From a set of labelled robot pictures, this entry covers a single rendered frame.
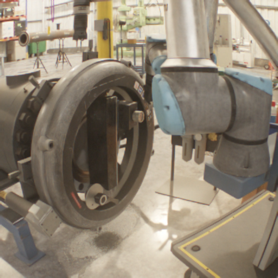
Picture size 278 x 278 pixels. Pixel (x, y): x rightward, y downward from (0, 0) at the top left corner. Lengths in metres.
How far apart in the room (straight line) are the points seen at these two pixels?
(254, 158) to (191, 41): 0.35
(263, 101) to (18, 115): 1.00
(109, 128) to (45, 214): 0.43
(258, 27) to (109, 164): 0.88
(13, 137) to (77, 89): 0.43
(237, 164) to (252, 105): 0.16
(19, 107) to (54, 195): 0.46
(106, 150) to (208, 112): 0.59
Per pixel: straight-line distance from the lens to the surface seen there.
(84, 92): 1.04
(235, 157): 0.78
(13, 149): 1.32
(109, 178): 1.22
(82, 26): 1.44
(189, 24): 0.70
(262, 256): 1.06
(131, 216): 1.84
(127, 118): 1.16
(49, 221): 1.09
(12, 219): 1.48
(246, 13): 1.28
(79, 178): 1.30
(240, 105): 0.72
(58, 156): 0.99
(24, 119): 1.28
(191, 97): 0.66
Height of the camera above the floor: 1.09
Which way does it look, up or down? 20 degrees down
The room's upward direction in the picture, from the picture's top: 1 degrees counter-clockwise
